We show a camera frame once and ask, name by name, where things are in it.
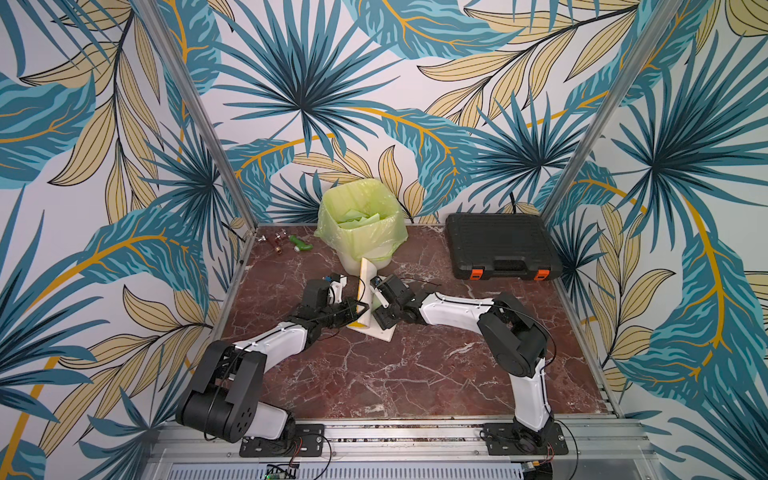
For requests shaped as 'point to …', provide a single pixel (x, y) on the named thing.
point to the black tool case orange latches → (501, 247)
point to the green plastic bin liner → (361, 219)
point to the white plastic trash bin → (362, 219)
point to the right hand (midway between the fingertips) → (386, 309)
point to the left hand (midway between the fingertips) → (367, 309)
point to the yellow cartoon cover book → (365, 323)
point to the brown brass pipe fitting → (278, 250)
